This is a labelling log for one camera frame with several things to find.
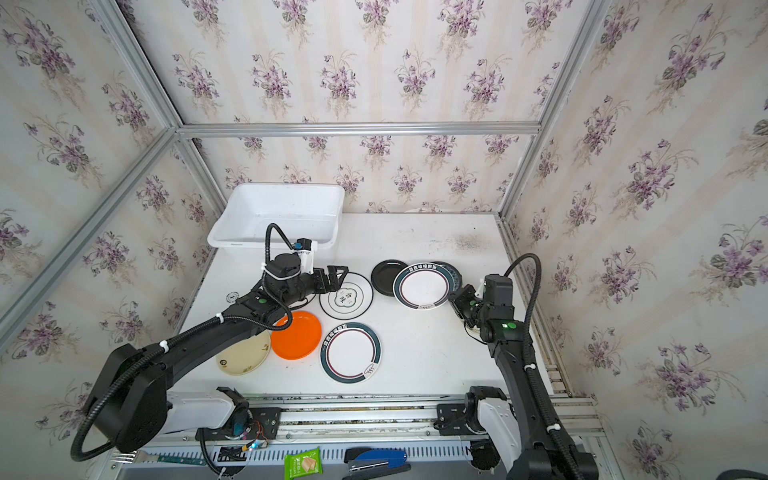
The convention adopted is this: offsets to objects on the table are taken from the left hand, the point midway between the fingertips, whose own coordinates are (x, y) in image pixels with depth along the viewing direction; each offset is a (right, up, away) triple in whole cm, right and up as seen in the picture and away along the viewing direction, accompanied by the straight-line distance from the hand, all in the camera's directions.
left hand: (336, 265), depth 82 cm
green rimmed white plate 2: (+4, -25, +2) cm, 26 cm away
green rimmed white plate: (+25, -7, +6) cm, 27 cm away
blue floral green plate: (+38, -6, +16) cm, 42 cm away
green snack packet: (-5, -45, -14) cm, 47 cm away
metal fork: (-45, -43, -13) cm, 64 cm away
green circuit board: (-32, -44, -14) cm, 56 cm away
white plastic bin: (-18, +19, +36) cm, 45 cm away
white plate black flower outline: (+2, -12, +14) cm, 19 cm away
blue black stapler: (+9, -43, -16) cm, 47 cm away
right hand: (+30, -8, -2) cm, 31 cm away
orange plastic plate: (-11, -22, +4) cm, 25 cm away
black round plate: (+13, -5, +18) cm, 23 cm away
